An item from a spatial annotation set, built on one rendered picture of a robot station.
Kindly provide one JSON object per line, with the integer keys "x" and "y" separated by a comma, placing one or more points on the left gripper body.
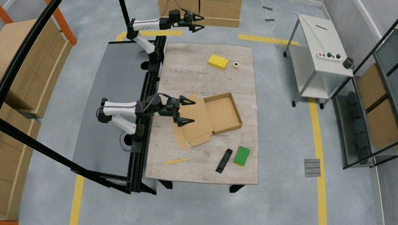
{"x": 187, "y": 22}

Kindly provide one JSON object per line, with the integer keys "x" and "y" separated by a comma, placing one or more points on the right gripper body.
{"x": 173, "y": 112}

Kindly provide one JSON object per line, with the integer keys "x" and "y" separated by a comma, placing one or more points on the black stapler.
{"x": 224, "y": 160}

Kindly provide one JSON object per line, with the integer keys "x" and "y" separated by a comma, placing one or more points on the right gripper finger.
{"x": 184, "y": 121}
{"x": 186, "y": 99}

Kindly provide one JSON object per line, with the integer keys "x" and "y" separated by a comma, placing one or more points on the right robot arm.
{"x": 111, "y": 111}

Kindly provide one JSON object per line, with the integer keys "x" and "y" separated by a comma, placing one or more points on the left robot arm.
{"x": 163, "y": 24}

